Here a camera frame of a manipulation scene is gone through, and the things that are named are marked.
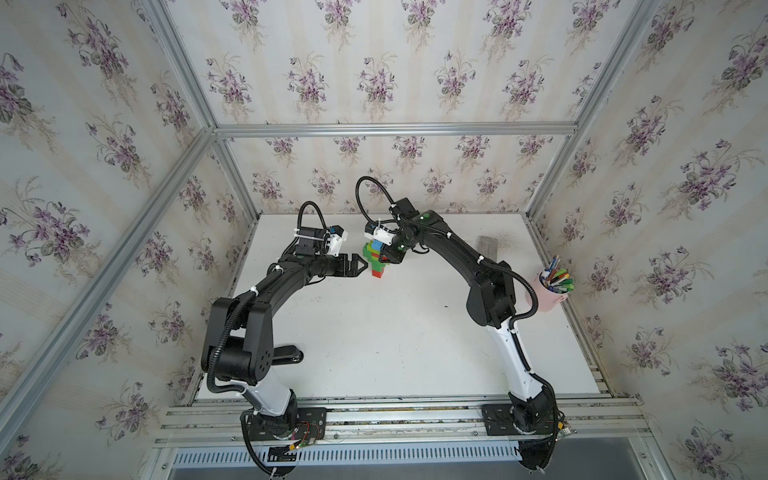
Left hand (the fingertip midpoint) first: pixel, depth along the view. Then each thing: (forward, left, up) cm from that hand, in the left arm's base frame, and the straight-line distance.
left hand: (355, 264), depth 91 cm
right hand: (+6, -11, -2) cm, 12 cm away
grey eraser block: (+14, -47, -9) cm, 50 cm away
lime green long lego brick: (+4, -5, +3) cm, 7 cm away
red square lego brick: (+4, -6, -10) cm, 12 cm away
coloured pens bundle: (-4, -62, -1) cm, 62 cm away
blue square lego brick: (+2, -7, +7) cm, 10 cm away
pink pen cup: (-11, -57, -3) cm, 58 cm away
